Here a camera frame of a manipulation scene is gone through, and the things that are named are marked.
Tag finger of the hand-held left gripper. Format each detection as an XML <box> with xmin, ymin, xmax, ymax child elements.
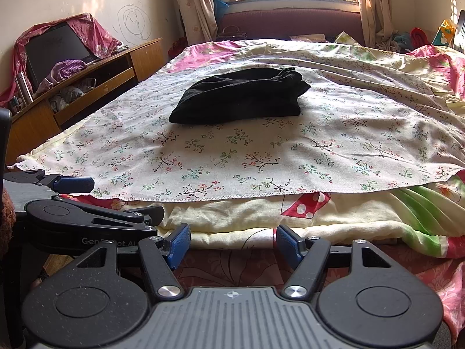
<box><xmin>68</xmin><ymin>200</ymin><xmax>165</xmax><ymax>239</ymax></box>
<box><xmin>10</xmin><ymin>169</ymin><xmax>96</xmax><ymax>194</ymax></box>

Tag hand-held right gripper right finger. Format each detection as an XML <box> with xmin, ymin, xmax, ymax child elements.
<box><xmin>275</xmin><ymin>225</ymin><xmax>395</xmax><ymax>299</ymax></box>

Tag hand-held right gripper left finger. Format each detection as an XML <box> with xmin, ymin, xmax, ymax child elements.
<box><xmin>74</xmin><ymin>223</ymin><xmax>191</xmax><ymax>300</ymax></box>

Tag black pants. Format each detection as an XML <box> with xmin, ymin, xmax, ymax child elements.
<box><xmin>168</xmin><ymin>66</ymin><xmax>312</xmax><ymax>125</ymax></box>

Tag person's left forearm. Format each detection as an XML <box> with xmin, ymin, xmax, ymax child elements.
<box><xmin>0</xmin><ymin>188</ymin><xmax>17</xmax><ymax>260</ymax></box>

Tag maroon floral mattress cover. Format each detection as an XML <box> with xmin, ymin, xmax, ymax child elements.
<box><xmin>171</xmin><ymin>249</ymin><xmax>291</xmax><ymax>291</ymax></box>

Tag wooden cabinet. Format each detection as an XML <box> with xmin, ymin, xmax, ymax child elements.
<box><xmin>5</xmin><ymin>37</ymin><xmax>164</xmax><ymax>166</ymax></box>

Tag clothes on desk shelf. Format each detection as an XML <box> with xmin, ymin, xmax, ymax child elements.
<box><xmin>48</xmin><ymin>77</ymin><xmax>98</xmax><ymax>113</ymax></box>

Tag white floral bed sheet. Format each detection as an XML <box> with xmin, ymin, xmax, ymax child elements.
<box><xmin>7</xmin><ymin>45</ymin><xmax>465</xmax><ymax>204</ymax></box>

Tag metal thermos bottle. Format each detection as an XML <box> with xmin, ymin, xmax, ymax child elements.
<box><xmin>15</xmin><ymin>72</ymin><xmax>34</xmax><ymax>105</ymax></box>

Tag purple patterned cloth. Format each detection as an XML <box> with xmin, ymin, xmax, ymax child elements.
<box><xmin>36</xmin><ymin>59</ymin><xmax>88</xmax><ymax>93</ymax></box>

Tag black television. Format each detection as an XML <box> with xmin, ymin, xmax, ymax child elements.
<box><xmin>24</xmin><ymin>22</ymin><xmax>96</xmax><ymax>86</ymax></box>

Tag pink patterned cloth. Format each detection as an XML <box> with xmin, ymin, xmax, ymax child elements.
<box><xmin>0</xmin><ymin>12</ymin><xmax>122</xmax><ymax>108</ymax></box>

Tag red patterned cloth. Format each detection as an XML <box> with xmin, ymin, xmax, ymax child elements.
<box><xmin>168</xmin><ymin>36</ymin><xmax>189</xmax><ymax>59</ymax></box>

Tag dark handbag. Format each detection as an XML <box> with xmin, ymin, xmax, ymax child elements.
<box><xmin>217</xmin><ymin>25</ymin><xmax>248</xmax><ymax>40</ymax></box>

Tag flat paper package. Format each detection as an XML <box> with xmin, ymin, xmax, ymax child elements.
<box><xmin>290</xmin><ymin>33</ymin><xmax>328</xmax><ymax>42</ymax></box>

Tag green patterned paper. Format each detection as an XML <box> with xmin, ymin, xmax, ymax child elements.
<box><xmin>334</xmin><ymin>32</ymin><xmax>360</xmax><ymax>46</ymax></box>

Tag beige floral curtain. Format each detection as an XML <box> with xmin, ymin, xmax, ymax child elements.
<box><xmin>354</xmin><ymin>0</ymin><xmax>395</xmax><ymax>48</ymax></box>
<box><xmin>169</xmin><ymin>0</ymin><xmax>237</xmax><ymax>44</ymax></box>

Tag maroon headboard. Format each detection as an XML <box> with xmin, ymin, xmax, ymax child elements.
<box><xmin>217</xmin><ymin>7</ymin><xmax>366</xmax><ymax>46</ymax></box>

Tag pile of clothes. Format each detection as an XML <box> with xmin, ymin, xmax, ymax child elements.
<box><xmin>378</xmin><ymin>29</ymin><xmax>413</xmax><ymax>49</ymax></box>

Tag red garment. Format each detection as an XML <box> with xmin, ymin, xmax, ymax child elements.
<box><xmin>410</xmin><ymin>28</ymin><xmax>430</xmax><ymax>46</ymax></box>

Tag yellow floral box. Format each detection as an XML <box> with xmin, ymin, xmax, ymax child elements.
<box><xmin>432</xmin><ymin>19</ymin><xmax>456</xmax><ymax>48</ymax></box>

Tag dark picture frame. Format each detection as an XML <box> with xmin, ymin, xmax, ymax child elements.
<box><xmin>452</xmin><ymin>16</ymin><xmax>465</xmax><ymax>52</ymax></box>

